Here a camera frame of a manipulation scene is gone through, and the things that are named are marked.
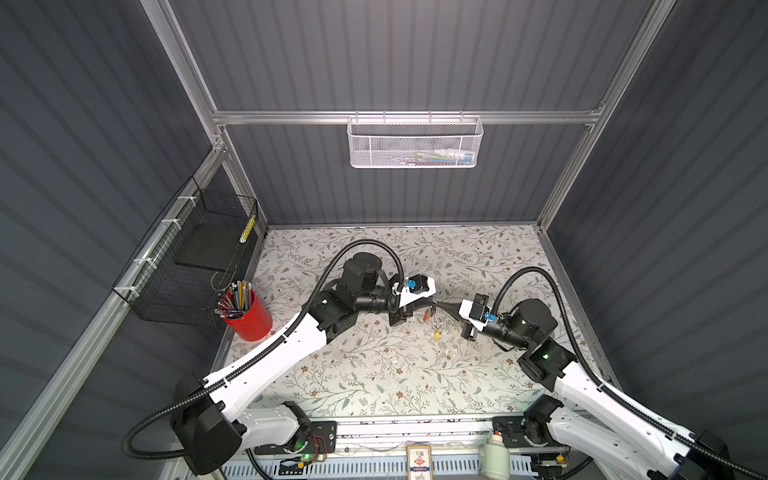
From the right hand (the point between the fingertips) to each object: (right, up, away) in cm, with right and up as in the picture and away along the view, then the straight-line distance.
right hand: (444, 304), depth 67 cm
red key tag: (-3, -5, +8) cm, 10 cm away
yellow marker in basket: (-52, +18, +15) cm, 57 cm away
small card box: (-5, -38, +3) cm, 38 cm away
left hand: (-3, +2, 0) cm, 3 cm away
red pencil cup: (-51, -5, +13) cm, 53 cm away
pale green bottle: (+11, -34, -2) cm, 36 cm away
